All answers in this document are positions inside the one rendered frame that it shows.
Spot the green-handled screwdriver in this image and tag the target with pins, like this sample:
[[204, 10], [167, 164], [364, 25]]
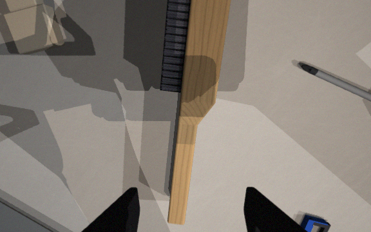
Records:
[[340, 83]]

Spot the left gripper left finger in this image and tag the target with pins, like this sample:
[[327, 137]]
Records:
[[121, 216]]

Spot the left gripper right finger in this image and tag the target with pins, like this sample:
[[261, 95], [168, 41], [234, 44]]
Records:
[[261, 215]]

